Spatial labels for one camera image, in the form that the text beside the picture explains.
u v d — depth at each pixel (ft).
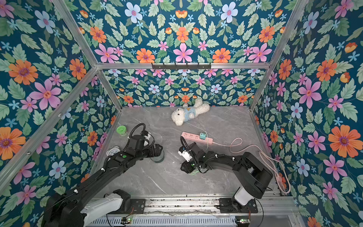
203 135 3.14
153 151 2.41
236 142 3.23
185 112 3.45
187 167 2.48
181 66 3.01
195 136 3.23
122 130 3.30
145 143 2.18
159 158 2.77
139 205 2.42
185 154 2.59
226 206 2.40
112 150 2.98
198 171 2.77
